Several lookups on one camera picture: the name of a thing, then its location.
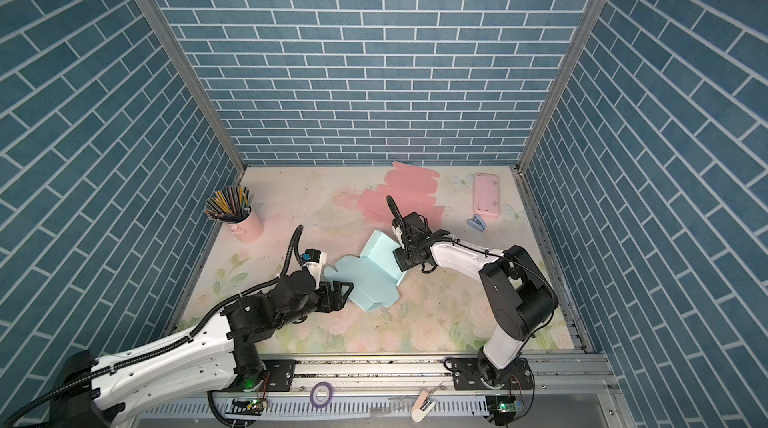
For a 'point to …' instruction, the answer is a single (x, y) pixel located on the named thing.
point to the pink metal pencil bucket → (250, 230)
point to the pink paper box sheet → (413, 188)
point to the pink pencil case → (486, 195)
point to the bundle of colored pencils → (230, 204)
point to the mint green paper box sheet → (374, 275)
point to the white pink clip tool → (422, 406)
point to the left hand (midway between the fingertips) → (346, 289)
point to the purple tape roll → (330, 393)
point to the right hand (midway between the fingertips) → (401, 253)
